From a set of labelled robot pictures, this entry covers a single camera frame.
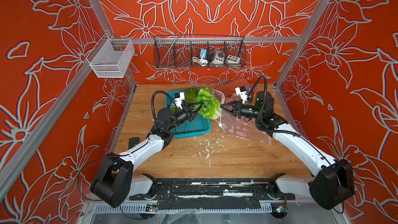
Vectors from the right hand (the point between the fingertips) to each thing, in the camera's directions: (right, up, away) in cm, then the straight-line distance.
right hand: (218, 107), depth 68 cm
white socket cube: (+12, +29, +26) cm, 41 cm away
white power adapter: (+3, +29, +22) cm, 37 cm away
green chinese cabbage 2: (-14, +7, +26) cm, 30 cm away
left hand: (-7, +1, 0) cm, 7 cm away
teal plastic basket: (-8, -13, +27) cm, 31 cm away
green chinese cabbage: (-4, 0, -4) cm, 6 cm away
